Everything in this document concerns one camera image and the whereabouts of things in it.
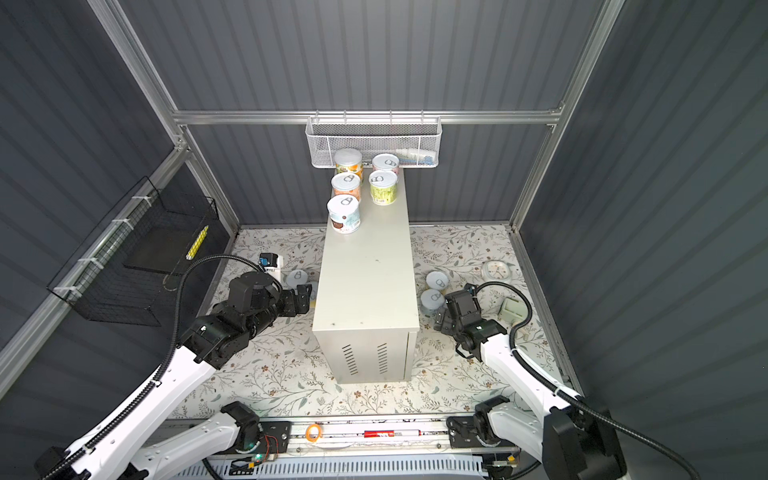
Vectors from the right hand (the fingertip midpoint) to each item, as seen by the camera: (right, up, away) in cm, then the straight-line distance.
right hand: (458, 321), depth 87 cm
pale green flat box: (+18, +2, +5) cm, 19 cm away
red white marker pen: (-19, -25, -13) cm, 34 cm away
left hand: (-44, +12, -13) cm, 47 cm away
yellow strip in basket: (-72, +23, -8) cm, 76 cm away
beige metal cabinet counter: (-25, +7, -29) cm, 39 cm away
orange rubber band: (-41, -25, -13) cm, 49 cm away
